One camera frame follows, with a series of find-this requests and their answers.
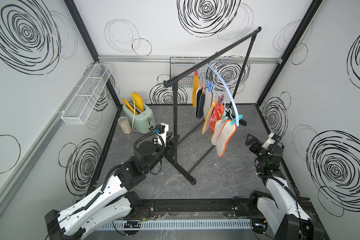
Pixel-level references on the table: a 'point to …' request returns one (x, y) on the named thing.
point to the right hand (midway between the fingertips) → (254, 138)
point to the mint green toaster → (143, 121)
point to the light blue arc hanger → (226, 79)
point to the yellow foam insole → (207, 122)
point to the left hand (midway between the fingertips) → (175, 134)
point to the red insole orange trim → (217, 114)
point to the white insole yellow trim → (219, 124)
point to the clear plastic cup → (125, 125)
